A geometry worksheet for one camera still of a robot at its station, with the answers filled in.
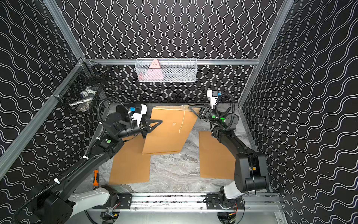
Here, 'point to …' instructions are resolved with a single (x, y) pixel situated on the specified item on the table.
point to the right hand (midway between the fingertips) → (188, 107)
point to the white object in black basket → (86, 96)
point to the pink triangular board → (154, 73)
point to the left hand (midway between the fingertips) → (160, 118)
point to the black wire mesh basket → (81, 91)
